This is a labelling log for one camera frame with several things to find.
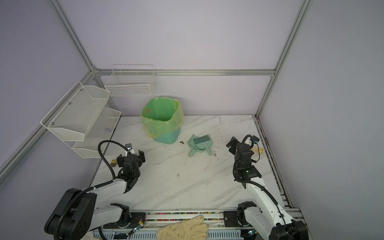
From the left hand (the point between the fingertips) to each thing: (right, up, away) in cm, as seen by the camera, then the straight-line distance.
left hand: (130, 153), depth 87 cm
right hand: (+62, +8, -6) cm, 63 cm away
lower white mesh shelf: (-21, +14, +6) cm, 26 cm away
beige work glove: (+38, -34, -16) cm, 54 cm away
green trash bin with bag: (+17, +22, +8) cm, 29 cm away
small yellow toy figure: (-13, -7, +5) cm, 16 cm away
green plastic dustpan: (+36, +4, +15) cm, 39 cm away
